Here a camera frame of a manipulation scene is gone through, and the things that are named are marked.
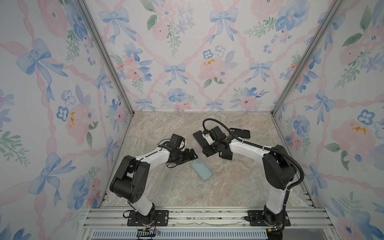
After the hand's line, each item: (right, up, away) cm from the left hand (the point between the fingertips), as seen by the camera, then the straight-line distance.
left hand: (193, 157), depth 90 cm
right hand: (+9, +5, +4) cm, 11 cm away
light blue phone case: (+5, -7, +1) cm, 9 cm away
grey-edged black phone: (+22, +1, +6) cm, 22 cm away
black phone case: (+35, +14, +19) cm, 42 cm away
